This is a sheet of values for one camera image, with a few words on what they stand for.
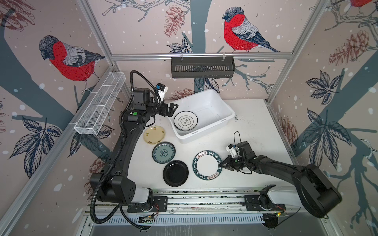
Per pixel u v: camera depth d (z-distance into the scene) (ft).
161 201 2.46
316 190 1.39
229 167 2.48
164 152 3.03
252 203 2.39
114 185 1.29
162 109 2.16
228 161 2.67
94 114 2.40
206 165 2.86
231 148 2.73
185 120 3.50
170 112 2.21
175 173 2.73
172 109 2.20
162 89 2.10
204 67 3.47
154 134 3.34
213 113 3.74
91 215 1.14
